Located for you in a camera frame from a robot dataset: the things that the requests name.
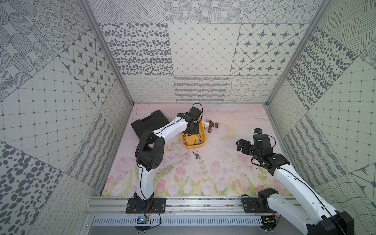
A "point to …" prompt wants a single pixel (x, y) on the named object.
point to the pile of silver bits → (197, 155)
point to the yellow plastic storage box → (195, 141)
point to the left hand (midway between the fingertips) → (194, 128)
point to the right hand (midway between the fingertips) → (244, 145)
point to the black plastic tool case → (156, 121)
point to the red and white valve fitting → (208, 124)
